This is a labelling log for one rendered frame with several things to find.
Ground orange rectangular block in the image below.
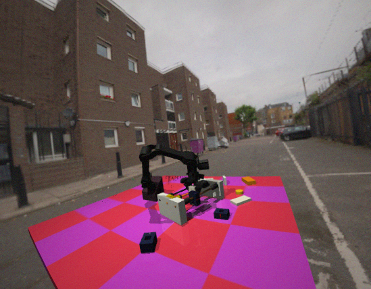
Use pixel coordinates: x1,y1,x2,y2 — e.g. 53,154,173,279
241,176,256,186

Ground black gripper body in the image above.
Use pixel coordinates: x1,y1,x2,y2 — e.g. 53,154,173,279
180,171,208,188

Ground white flat block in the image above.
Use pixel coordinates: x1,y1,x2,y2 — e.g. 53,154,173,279
230,195,251,206

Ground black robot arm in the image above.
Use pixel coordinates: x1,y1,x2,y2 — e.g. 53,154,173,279
139,144,209,191

